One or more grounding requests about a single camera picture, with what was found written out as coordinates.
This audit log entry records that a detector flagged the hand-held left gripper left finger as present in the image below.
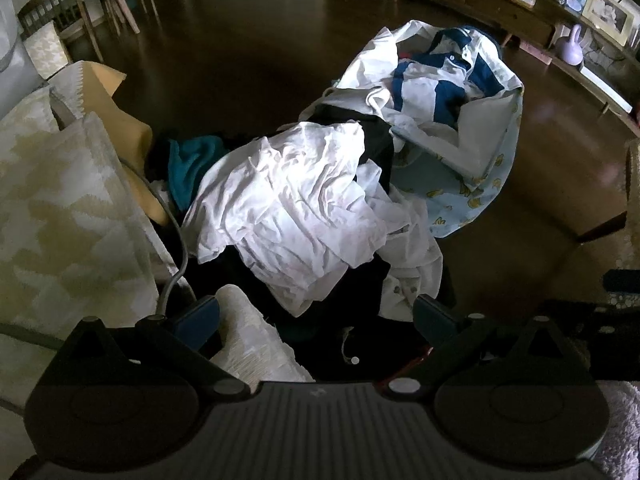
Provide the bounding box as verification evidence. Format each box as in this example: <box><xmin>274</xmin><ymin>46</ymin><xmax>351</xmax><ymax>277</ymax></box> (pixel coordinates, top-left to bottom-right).
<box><xmin>65</xmin><ymin>296</ymin><xmax>251</xmax><ymax>403</ymax></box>

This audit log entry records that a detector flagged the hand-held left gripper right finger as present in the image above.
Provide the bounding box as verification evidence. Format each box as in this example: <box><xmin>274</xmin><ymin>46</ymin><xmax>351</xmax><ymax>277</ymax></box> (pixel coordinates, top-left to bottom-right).
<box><xmin>382</xmin><ymin>295</ymin><xmax>571</xmax><ymax>403</ymax></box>

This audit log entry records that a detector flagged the white shirt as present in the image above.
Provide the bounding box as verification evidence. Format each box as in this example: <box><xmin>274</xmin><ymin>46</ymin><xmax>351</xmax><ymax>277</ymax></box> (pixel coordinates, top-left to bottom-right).
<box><xmin>181</xmin><ymin>121</ymin><xmax>446</xmax><ymax>318</ymax></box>

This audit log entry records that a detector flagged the white knit cloth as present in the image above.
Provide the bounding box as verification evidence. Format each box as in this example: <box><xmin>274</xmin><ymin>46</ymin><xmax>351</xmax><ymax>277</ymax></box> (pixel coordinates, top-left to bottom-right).
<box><xmin>207</xmin><ymin>284</ymin><xmax>316</xmax><ymax>383</ymax></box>

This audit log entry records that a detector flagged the teal cloth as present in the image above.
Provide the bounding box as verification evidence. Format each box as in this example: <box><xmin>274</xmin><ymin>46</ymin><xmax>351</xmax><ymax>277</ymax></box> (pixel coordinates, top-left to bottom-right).
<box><xmin>167</xmin><ymin>137</ymin><xmax>231</xmax><ymax>211</ymax></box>

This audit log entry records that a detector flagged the beige patterned cushion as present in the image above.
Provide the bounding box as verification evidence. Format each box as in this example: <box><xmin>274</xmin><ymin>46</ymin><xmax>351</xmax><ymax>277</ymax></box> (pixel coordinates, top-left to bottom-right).
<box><xmin>0</xmin><ymin>110</ymin><xmax>166</xmax><ymax>341</ymax></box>

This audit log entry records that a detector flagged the yellow cushion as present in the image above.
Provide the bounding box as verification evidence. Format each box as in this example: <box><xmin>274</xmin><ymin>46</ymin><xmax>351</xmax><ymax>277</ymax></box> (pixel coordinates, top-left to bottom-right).
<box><xmin>75</xmin><ymin>62</ymin><xmax>173</xmax><ymax>226</ymax></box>

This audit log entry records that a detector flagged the white fluffy rug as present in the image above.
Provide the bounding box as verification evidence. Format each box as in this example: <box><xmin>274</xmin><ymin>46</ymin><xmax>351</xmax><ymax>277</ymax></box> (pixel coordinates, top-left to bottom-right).
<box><xmin>595</xmin><ymin>380</ymin><xmax>640</xmax><ymax>461</ymax></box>

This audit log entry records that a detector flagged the yellow floral lace tablecloth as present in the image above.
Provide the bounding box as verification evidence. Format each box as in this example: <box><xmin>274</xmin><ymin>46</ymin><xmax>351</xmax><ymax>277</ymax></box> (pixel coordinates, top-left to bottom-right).
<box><xmin>612</xmin><ymin>137</ymin><xmax>640</xmax><ymax>311</ymax></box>

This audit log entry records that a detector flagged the blue and white garment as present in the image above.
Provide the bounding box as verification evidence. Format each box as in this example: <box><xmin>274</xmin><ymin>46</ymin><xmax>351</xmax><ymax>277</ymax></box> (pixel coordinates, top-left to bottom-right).
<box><xmin>392</xmin><ymin>25</ymin><xmax>506</xmax><ymax>126</ymax></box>

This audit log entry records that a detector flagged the purple kettlebell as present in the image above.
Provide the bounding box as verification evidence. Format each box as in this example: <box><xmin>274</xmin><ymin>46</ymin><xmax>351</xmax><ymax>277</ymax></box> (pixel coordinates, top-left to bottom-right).
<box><xmin>556</xmin><ymin>24</ymin><xmax>587</xmax><ymax>67</ymax></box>

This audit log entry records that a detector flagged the small patterned chair cushion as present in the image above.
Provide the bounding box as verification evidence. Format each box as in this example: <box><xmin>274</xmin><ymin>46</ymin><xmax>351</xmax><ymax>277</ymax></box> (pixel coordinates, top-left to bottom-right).
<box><xmin>22</xmin><ymin>22</ymin><xmax>71</xmax><ymax>81</ymax></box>

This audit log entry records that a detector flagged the dark wooden chair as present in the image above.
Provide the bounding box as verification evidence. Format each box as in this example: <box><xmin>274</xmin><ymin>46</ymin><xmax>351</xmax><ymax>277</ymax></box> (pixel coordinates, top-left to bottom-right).
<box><xmin>17</xmin><ymin>0</ymin><xmax>106</xmax><ymax>63</ymax></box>

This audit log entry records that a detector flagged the grey cable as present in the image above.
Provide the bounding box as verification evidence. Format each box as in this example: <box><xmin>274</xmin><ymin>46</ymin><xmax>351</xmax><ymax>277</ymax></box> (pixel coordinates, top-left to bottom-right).
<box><xmin>152</xmin><ymin>175</ymin><xmax>193</xmax><ymax>318</ymax></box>

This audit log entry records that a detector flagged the picture frame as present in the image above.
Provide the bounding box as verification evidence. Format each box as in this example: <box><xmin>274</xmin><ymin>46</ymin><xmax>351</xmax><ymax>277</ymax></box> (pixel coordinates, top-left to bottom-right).
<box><xmin>582</xmin><ymin>0</ymin><xmax>636</xmax><ymax>47</ymax></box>

